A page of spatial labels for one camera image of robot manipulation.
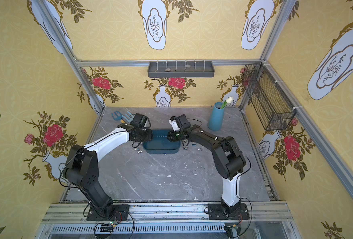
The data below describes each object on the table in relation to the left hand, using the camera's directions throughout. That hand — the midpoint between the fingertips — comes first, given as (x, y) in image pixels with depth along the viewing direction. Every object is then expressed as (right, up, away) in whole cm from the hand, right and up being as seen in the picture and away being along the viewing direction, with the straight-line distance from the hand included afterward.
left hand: (150, 136), depth 93 cm
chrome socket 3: (+24, -1, -29) cm, 38 cm away
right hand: (+10, -1, +1) cm, 10 cm away
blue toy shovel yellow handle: (-30, +14, +24) cm, 41 cm away
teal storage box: (+6, -5, +5) cm, 9 cm away
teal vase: (+42, +12, +3) cm, 44 cm away
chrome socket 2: (-9, -8, +5) cm, 13 cm away
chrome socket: (-7, -10, +2) cm, 13 cm away
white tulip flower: (+46, +21, -9) cm, 52 cm away
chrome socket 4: (+31, -9, +3) cm, 33 cm away
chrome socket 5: (+22, -8, +5) cm, 24 cm away
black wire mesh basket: (+66, +15, -18) cm, 70 cm away
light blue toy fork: (-19, +11, +21) cm, 30 cm away
